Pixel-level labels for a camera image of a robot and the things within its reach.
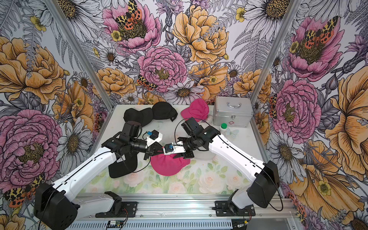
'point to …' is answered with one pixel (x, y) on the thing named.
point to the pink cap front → (167, 165)
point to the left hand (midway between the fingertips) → (165, 153)
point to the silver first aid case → (235, 111)
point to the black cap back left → (144, 116)
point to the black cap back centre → (163, 110)
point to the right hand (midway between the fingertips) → (176, 153)
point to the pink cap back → (198, 109)
